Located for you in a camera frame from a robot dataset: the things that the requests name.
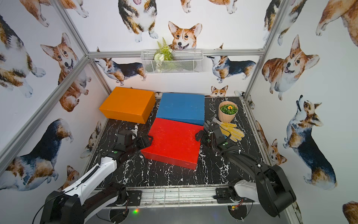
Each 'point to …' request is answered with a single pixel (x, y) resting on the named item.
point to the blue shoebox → (182, 107)
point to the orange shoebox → (128, 105)
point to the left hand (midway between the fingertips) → (149, 137)
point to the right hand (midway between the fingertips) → (198, 136)
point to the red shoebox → (174, 142)
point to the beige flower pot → (227, 110)
